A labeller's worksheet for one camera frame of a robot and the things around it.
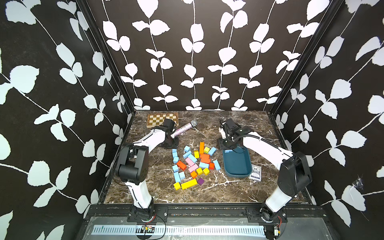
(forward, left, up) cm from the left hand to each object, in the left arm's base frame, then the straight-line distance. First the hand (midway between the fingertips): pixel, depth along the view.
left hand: (176, 143), depth 95 cm
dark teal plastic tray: (-12, -40, -9) cm, 42 cm away
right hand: (-5, -26, +7) cm, 28 cm away
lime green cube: (-4, -20, -3) cm, 20 cm away
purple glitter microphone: (+18, -12, -2) cm, 22 cm away
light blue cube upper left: (-3, -7, -3) cm, 8 cm away
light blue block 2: (-20, -1, -4) cm, 21 cm away
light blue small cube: (-10, 0, -3) cm, 10 cm away
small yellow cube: (-26, -1, -4) cm, 26 cm away
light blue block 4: (-14, -17, -5) cm, 23 cm away
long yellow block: (-24, -8, -5) cm, 26 cm away
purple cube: (-23, -15, -4) cm, 28 cm away
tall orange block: (-1, -17, -4) cm, 17 cm away
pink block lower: (-15, -11, -5) cm, 19 cm away
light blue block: (-4, -24, -4) cm, 24 cm away
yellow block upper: (-6, -13, -5) cm, 15 cm away
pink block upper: (-11, -9, -5) cm, 15 cm away
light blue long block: (-5, +1, -4) cm, 6 cm away
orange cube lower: (-20, -11, -4) cm, 23 cm away
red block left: (-14, -4, -3) cm, 15 cm away
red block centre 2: (-10, -19, -5) cm, 22 cm away
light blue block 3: (-14, -26, -4) cm, 30 cm away
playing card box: (-20, -48, -4) cm, 52 cm away
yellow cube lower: (-18, -18, -3) cm, 26 cm away
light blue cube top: (-5, -34, -3) cm, 34 cm away
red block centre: (-7, -19, -6) cm, 21 cm away
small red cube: (-14, -22, -5) cm, 27 cm away
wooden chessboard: (+24, +16, -3) cm, 29 cm away
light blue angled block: (-9, -11, -4) cm, 15 cm away
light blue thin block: (-7, -6, -3) cm, 10 cm away
